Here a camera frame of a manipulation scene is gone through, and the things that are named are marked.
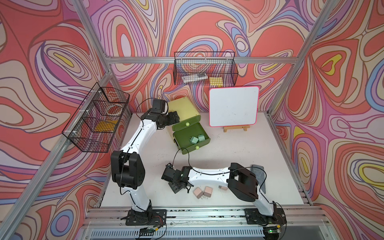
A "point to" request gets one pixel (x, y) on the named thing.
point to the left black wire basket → (93, 127)
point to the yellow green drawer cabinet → (188, 117)
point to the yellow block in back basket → (216, 81)
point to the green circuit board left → (146, 231)
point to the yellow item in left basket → (106, 126)
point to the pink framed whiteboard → (233, 106)
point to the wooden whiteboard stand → (225, 128)
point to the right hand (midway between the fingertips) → (179, 186)
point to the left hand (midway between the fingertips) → (174, 119)
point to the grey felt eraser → (259, 171)
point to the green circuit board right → (272, 229)
